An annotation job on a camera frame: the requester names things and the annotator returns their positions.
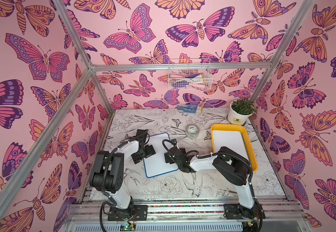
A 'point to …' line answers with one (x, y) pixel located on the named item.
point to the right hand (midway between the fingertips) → (171, 150)
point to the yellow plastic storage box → (243, 129)
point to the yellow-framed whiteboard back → (233, 140)
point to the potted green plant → (240, 110)
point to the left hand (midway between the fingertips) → (149, 154)
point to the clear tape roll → (192, 131)
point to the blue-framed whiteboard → (156, 165)
